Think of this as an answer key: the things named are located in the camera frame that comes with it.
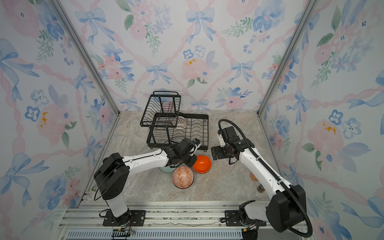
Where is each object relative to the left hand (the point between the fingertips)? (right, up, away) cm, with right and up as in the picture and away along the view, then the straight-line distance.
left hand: (196, 157), depth 87 cm
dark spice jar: (+35, -16, -6) cm, 39 cm away
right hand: (+13, +4, -4) cm, 14 cm away
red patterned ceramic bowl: (-8, -11, -2) cm, 14 cm away
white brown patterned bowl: (-12, +21, +23) cm, 33 cm away
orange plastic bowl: (+4, -4, 0) cm, 6 cm away
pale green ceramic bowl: (-17, -7, +1) cm, 18 cm away
